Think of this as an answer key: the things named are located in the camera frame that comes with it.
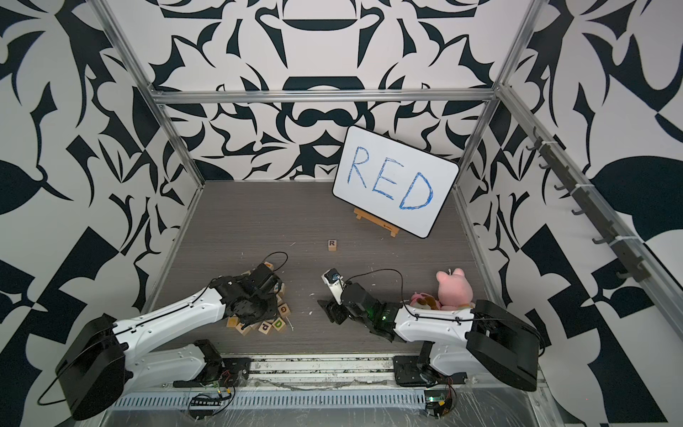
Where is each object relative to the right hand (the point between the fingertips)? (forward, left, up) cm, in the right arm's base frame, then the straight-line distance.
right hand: (326, 291), depth 82 cm
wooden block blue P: (-9, +18, -4) cm, 20 cm away
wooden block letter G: (-4, +13, -5) cm, 15 cm away
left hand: (-3, +16, -4) cm, 17 cm away
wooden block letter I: (-10, +24, -5) cm, 27 cm away
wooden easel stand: (+32, -12, -4) cm, 35 cm away
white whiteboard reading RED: (+32, -25, +13) cm, 43 cm away
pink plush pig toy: (0, -39, 0) cm, 39 cm away
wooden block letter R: (+19, -1, -5) cm, 19 cm away
